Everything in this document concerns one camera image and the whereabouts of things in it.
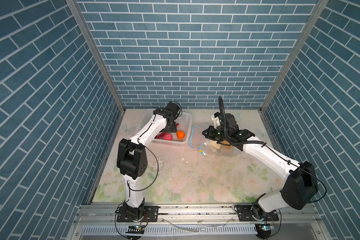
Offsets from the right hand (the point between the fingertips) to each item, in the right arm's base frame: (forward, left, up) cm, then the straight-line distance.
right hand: (200, 130), depth 81 cm
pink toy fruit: (+4, +21, -14) cm, 26 cm away
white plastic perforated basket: (+20, +13, -18) cm, 30 cm away
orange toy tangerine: (+8, +13, -16) cm, 22 cm away
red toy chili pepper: (+7, +27, -17) cm, 33 cm away
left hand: (+5, +21, -8) cm, 23 cm away
